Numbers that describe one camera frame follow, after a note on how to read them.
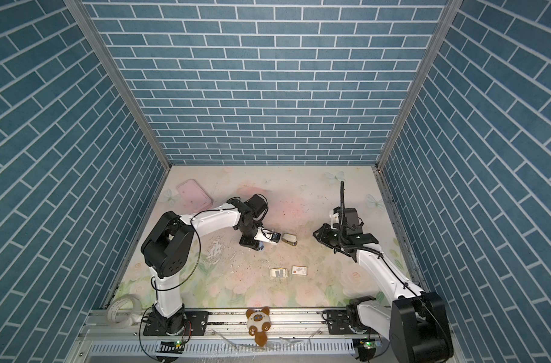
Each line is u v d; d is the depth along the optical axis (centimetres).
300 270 84
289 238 90
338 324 73
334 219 80
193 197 107
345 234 66
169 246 50
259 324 71
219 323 75
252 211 72
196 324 73
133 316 74
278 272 85
